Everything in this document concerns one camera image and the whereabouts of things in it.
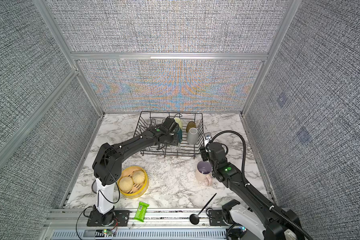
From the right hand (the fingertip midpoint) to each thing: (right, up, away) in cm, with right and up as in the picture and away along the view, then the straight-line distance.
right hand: (207, 142), depth 82 cm
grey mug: (-7, +3, +13) cm, 15 cm away
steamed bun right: (-38, -18, -1) cm, 42 cm away
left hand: (-18, 0, +10) cm, 20 cm away
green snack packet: (-35, -35, -7) cm, 50 cm away
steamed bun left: (-44, -21, -3) cm, 49 cm away
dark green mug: (-15, +4, +13) cm, 20 cm away
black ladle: (-8, -36, -9) cm, 38 cm away
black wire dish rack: (-39, +14, +32) cm, 53 cm away
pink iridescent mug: (-1, -17, +5) cm, 18 cm away
